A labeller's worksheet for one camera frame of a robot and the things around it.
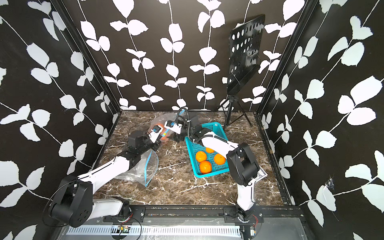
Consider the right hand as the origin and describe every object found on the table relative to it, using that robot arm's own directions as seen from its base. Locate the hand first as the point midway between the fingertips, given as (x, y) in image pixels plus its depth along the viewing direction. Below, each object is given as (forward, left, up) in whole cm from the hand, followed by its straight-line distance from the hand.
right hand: (169, 127), depth 85 cm
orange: (-11, -19, -15) cm, 26 cm away
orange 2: (-11, -30, -17) cm, 37 cm away
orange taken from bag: (-18, -21, -14) cm, 31 cm away
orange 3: (-6, -25, -16) cm, 30 cm away
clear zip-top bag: (-22, +12, -11) cm, 28 cm away
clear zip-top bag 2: (+24, +13, -22) cm, 35 cm away
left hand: (-1, +5, -2) cm, 5 cm away
